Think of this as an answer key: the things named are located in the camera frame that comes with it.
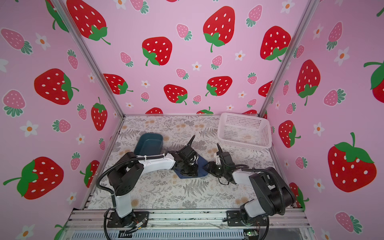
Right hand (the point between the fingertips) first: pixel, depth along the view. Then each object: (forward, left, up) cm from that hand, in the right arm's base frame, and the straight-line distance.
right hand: (203, 168), depth 89 cm
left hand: (-4, +2, -1) cm, 5 cm away
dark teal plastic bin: (+15, +40, -1) cm, 43 cm away
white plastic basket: (+35, -32, -3) cm, 48 cm away
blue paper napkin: (-1, +1, -2) cm, 3 cm away
